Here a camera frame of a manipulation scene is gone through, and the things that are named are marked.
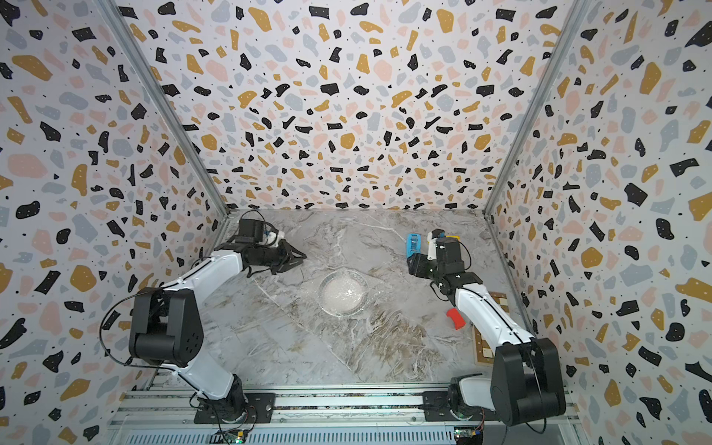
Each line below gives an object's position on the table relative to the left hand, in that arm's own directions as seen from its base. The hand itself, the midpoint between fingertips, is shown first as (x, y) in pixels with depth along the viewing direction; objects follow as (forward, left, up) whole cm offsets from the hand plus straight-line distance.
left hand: (307, 255), depth 89 cm
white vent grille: (-46, 0, -15) cm, 48 cm away
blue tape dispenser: (+13, -37, -12) cm, 41 cm away
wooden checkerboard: (-27, -53, -12) cm, 60 cm away
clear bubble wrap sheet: (-18, +12, -16) cm, 27 cm away
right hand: (-2, -35, 0) cm, 35 cm away
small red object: (-15, -48, -14) cm, 52 cm away
